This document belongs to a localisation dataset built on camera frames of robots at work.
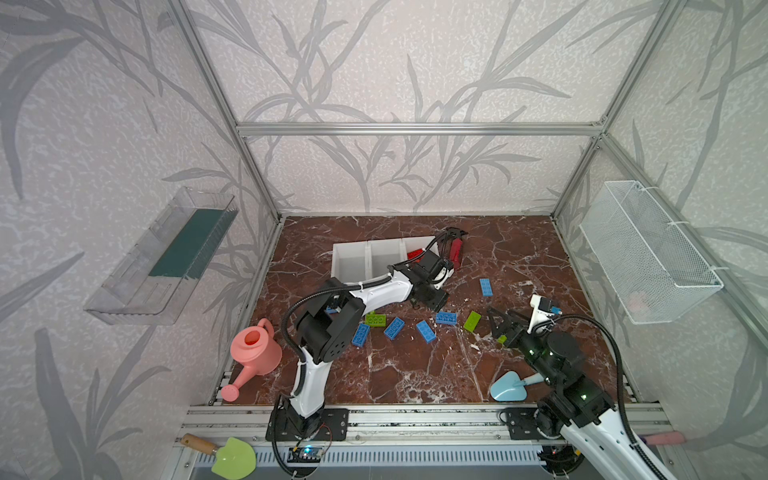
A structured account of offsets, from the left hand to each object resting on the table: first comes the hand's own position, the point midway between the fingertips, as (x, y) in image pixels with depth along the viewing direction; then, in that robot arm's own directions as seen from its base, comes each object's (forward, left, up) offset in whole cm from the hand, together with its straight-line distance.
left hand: (442, 289), depth 93 cm
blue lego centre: (-11, +15, -4) cm, 19 cm away
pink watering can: (-21, +50, +6) cm, 54 cm away
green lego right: (-9, -9, -5) cm, 13 cm away
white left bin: (+13, +31, -5) cm, 33 cm away
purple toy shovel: (-39, -50, -2) cm, 64 cm away
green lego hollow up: (-9, +21, -4) cm, 23 cm away
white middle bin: (+15, +19, -2) cm, 24 cm away
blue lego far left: (-22, +26, +30) cm, 45 cm away
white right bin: (+15, +14, +1) cm, 21 cm away
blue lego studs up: (-12, +5, -4) cm, 14 cm away
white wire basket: (-12, -41, +30) cm, 52 cm away
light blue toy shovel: (-27, -16, -3) cm, 32 cm away
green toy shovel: (-44, +52, -5) cm, 68 cm away
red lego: (+11, +9, +3) cm, 15 cm away
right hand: (-10, -12, +12) cm, 20 cm away
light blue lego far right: (+4, -16, -5) cm, 17 cm away
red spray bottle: (+20, -7, -3) cm, 21 cm away
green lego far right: (-21, -10, +16) cm, 29 cm away
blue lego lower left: (-14, +25, -3) cm, 28 cm away
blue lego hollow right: (-8, -1, -4) cm, 9 cm away
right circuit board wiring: (-43, -27, -9) cm, 52 cm away
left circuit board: (-42, +36, -5) cm, 56 cm away
